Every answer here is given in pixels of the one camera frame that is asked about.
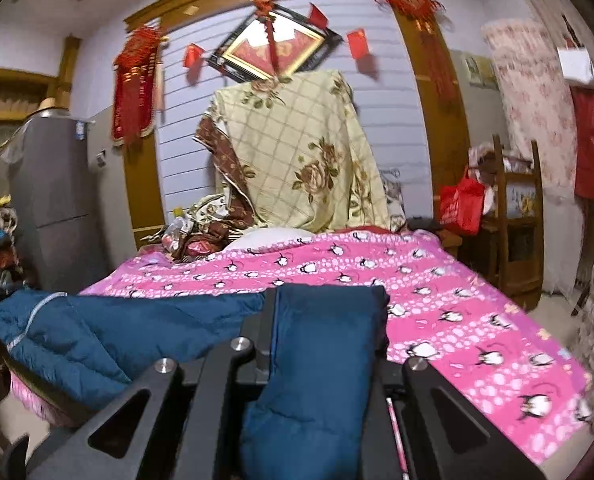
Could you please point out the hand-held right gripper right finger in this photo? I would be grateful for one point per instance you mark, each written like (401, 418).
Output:
(389, 385)

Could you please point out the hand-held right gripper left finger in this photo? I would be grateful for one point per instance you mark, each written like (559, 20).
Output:
(262, 355)

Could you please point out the dark blue puffer jacket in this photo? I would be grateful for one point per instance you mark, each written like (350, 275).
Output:
(127, 330)

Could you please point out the pink penguin print blanket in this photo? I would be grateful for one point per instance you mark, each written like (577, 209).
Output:
(477, 310)

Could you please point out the white pillow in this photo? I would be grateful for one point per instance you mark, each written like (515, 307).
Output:
(272, 237)

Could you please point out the brown floral cloth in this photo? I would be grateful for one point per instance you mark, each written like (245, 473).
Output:
(232, 205)

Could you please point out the clear plastic bottle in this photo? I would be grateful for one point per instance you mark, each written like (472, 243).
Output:
(178, 219)

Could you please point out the grey patterned cushion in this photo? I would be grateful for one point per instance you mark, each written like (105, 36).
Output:
(393, 200)

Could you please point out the grey refrigerator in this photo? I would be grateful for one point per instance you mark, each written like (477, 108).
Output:
(57, 200)

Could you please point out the wooden chair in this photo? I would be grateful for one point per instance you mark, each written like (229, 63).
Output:
(517, 240)

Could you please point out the red shopping bag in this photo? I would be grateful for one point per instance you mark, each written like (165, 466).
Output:
(462, 205)

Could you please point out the cream floral checked sheet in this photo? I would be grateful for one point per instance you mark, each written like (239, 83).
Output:
(287, 150)

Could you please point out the straw hat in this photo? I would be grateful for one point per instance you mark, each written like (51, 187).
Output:
(52, 108)

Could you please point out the pink floral curtain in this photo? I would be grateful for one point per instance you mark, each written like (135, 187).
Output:
(532, 125)

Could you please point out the small red flag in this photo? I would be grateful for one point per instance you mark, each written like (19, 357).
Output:
(358, 44)
(318, 16)
(194, 56)

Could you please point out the black framed red picture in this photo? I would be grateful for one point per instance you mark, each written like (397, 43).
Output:
(297, 45)

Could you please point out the red knot tassel pendant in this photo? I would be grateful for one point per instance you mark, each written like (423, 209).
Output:
(264, 10)

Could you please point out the white paper box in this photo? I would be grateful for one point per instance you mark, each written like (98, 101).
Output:
(576, 65)

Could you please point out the wooden wall cabinet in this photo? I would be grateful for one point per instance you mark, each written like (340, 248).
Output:
(12, 95)

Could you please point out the red tasselled wall hanging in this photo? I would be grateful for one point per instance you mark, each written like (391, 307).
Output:
(134, 95)

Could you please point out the small wall picture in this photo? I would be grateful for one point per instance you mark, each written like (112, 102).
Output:
(481, 72)

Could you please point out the red knot wall ornament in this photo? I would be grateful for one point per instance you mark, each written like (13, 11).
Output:
(417, 5)

